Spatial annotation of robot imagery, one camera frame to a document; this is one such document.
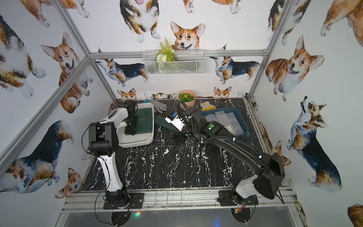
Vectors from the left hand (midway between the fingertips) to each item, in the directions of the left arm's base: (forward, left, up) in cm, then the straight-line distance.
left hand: (139, 121), depth 102 cm
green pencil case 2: (+2, -3, -1) cm, 4 cm away
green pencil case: (+1, -16, -2) cm, 16 cm away
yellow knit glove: (+17, -51, -4) cm, 53 cm away
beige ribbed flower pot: (+17, -36, +7) cm, 40 cm away
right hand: (-24, -26, +23) cm, 42 cm away
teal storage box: (+9, -69, +1) cm, 70 cm away
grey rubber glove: (+16, -12, -3) cm, 20 cm away
